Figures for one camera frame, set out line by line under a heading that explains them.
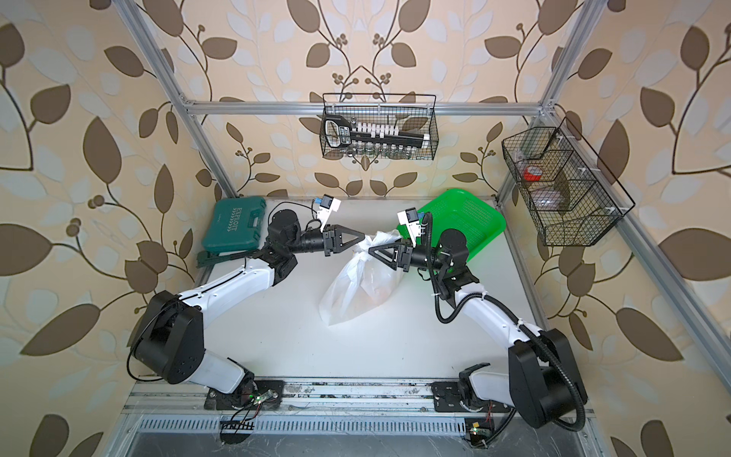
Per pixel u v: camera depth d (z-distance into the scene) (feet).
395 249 2.19
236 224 3.52
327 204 2.23
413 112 2.99
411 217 2.14
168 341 1.44
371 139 2.73
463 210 3.67
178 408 2.42
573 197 2.40
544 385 1.34
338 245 2.27
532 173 2.65
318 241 2.22
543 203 2.42
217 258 3.38
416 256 2.10
